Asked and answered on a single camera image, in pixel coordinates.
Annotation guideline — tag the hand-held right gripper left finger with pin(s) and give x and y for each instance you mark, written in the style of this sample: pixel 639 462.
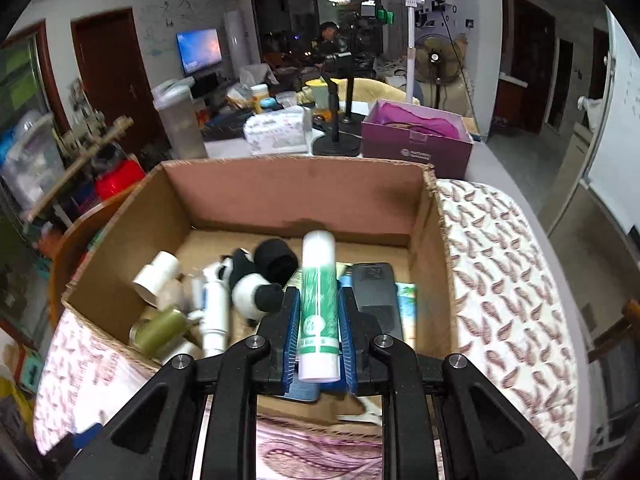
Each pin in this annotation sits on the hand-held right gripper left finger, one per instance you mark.
pixel 291 350

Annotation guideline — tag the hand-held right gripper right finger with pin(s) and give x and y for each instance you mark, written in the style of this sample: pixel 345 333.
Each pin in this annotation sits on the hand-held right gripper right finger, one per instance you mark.
pixel 346 350

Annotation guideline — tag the green white glue stick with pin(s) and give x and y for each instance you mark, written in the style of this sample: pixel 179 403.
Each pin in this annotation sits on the green white glue stick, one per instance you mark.
pixel 319 310

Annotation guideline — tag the black smartphone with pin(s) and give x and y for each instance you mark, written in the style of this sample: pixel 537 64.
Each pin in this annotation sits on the black smartphone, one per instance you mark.
pixel 372 290

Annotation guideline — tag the panda plush toy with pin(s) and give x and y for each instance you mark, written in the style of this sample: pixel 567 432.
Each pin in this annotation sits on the panda plush toy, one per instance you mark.
pixel 250 295

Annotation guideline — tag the white spray bottle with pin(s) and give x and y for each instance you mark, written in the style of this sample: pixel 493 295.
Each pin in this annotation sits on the white spray bottle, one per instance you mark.
pixel 216 320

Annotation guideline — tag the olive green metallic cylinder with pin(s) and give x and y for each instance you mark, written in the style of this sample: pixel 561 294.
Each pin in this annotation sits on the olive green metallic cylinder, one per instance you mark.
pixel 160 330

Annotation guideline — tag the white plastic pipe fitting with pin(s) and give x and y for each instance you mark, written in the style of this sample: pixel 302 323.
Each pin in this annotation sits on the white plastic pipe fitting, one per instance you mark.
pixel 157 275

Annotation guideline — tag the brown cardboard box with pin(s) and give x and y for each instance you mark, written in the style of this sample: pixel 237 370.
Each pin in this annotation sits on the brown cardboard box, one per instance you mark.
pixel 300 190

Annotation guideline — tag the paisley quilted tablecloth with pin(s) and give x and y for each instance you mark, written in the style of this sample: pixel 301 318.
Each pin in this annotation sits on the paisley quilted tablecloth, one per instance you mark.
pixel 500 285

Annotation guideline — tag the black phone stand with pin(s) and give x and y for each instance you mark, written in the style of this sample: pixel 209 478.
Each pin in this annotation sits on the black phone stand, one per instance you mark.
pixel 337 145

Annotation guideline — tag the purple box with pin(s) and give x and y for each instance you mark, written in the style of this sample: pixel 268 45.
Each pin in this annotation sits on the purple box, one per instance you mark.
pixel 415 155

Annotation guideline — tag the patterned tissue box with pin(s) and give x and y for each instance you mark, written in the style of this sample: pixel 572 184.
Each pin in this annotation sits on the patterned tissue box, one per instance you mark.
pixel 275 132

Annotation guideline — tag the red plastic bin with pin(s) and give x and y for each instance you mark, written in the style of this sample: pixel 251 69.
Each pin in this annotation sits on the red plastic bin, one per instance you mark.
pixel 120 180

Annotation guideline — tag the yellow container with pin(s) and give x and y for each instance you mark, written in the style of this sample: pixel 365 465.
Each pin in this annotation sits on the yellow container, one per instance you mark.
pixel 320 92

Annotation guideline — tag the wooden model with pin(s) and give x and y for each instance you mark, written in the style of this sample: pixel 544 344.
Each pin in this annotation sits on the wooden model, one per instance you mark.
pixel 90 145

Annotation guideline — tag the standing fan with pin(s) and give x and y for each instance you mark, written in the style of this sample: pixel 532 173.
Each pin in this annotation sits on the standing fan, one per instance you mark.
pixel 437 57

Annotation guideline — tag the white standing air conditioner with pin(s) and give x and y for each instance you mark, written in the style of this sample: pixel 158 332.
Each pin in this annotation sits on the white standing air conditioner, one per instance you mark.
pixel 235 45

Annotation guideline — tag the television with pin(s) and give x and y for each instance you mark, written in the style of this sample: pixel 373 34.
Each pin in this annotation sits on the television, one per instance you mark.
pixel 200 50

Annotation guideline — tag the clear plastic storage bin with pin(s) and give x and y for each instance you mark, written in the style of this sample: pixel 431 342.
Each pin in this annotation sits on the clear plastic storage bin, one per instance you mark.
pixel 30 160

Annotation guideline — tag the brown wooden door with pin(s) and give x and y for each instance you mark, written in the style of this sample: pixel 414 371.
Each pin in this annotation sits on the brown wooden door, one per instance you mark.
pixel 110 70

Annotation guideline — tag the whiteboard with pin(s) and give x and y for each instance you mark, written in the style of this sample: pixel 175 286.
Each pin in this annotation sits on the whiteboard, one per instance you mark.
pixel 620 135

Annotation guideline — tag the camera rig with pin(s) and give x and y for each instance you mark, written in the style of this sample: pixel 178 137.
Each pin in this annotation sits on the camera rig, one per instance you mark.
pixel 370 10

